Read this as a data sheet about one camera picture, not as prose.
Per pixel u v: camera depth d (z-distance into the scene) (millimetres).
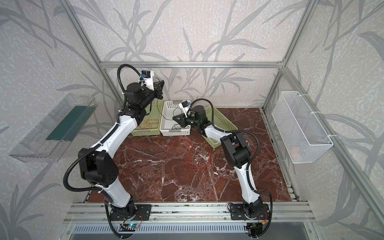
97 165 460
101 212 751
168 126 1083
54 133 663
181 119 828
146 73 643
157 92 704
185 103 828
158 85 729
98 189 509
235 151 571
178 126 1079
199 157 937
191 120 844
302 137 614
